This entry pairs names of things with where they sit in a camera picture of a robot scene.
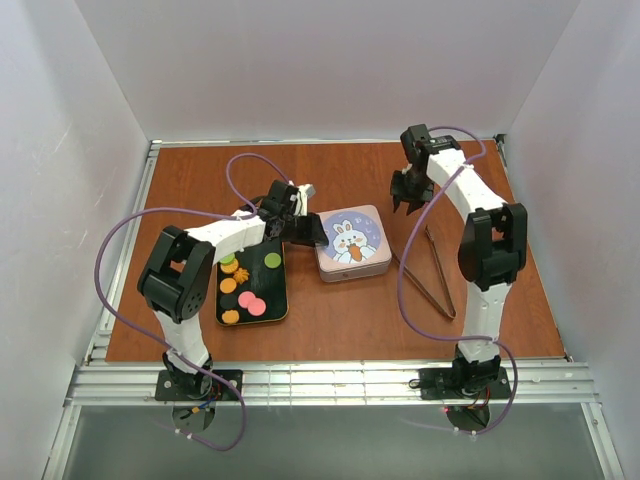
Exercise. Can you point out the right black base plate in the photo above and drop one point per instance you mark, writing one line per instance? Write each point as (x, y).
(440, 384)

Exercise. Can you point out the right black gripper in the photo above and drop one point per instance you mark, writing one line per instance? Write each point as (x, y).
(411, 189)

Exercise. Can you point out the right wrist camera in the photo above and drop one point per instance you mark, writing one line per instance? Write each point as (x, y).
(415, 140)

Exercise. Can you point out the pink sandwich cookie upper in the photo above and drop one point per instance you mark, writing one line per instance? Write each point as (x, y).
(245, 298)

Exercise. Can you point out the orange flower cookie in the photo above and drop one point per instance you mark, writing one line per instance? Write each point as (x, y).
(241, 275)

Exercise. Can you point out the plain orange round cookie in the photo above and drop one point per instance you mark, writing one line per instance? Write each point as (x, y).
(227, 285)

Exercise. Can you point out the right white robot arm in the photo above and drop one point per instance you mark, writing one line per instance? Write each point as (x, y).
(492, 251)

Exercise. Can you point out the orange scalloped cookie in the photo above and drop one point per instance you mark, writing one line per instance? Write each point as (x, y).
(230, 317)

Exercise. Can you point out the silver cookie tin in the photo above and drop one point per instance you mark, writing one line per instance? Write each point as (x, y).
(372, 264)

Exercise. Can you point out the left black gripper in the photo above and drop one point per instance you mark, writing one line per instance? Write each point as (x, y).
(292, 225)

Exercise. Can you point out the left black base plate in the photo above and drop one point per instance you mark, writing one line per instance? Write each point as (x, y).
(178, 386)

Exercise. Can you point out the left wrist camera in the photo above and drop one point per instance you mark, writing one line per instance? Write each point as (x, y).
(288, 199)

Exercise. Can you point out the pink sandwich cookie lower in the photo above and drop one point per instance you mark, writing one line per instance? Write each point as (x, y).
(257, 307)

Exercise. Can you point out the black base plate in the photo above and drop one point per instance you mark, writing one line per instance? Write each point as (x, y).
(440, 384)
(178, 386)

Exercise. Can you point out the pink sandwich cookie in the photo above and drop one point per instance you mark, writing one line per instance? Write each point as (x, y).
(245, 298)
(257, 307)

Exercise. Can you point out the black sandwich cookie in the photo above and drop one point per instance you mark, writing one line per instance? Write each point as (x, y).
(228, 301)

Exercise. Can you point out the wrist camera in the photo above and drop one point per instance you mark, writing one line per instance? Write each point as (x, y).
(415, 140)
(288, 199)

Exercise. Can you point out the black cookie tray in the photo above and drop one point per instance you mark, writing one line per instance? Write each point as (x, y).
(267, 284)

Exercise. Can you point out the green topped sandwich cookie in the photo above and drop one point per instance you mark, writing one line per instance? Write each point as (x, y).
(229, 264)

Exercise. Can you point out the silver tin lid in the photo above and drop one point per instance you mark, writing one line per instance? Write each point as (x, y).
(350, 229)

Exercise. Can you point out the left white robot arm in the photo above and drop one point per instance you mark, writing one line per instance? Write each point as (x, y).
(175, 281)

